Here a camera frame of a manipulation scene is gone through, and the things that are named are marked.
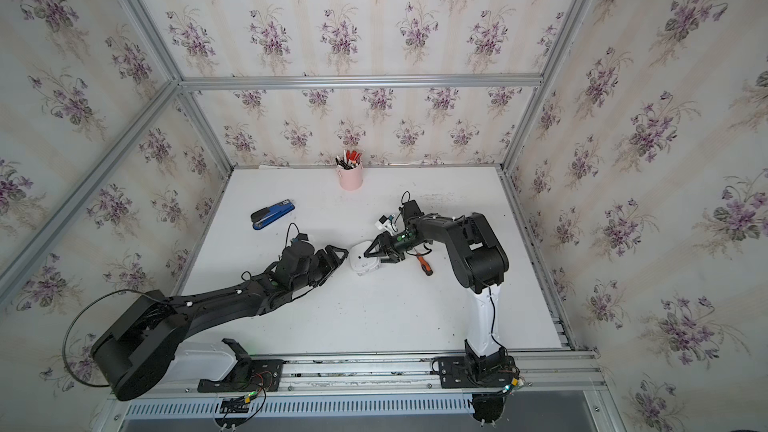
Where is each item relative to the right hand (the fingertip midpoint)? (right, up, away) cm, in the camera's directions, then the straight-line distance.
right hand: (373, 259), depth 91 cm
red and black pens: (-10, +33, +20) cm, 40 cm away
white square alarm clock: (-4, 0, -2) cm, 5 cm away
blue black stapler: (-38, +13, +11) cm, 42 cm away
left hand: (-7, +1, -6) cm, 9 cm away
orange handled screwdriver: (+16, -2, 0) cm, 16 cm away
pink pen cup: (-9, +26, +21) cm, 35 cm away
